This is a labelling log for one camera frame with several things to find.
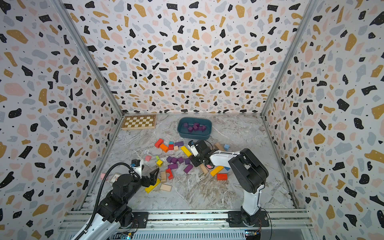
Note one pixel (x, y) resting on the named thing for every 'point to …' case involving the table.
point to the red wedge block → (222, 176)
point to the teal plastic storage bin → (183, 132)
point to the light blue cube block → (226, 147)
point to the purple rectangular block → (188, 168)
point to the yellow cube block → (159, 163)
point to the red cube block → (171, 147)
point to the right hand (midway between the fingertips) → (193, 158)
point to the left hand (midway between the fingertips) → (153, 167)
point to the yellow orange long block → (216, 170)
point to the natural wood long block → (219, 146)
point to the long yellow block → (186, 151)
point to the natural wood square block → (166, 187)
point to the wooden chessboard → (139, 122)
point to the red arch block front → (171, 176)
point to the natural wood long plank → (204, 169)
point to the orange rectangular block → (164, 148)
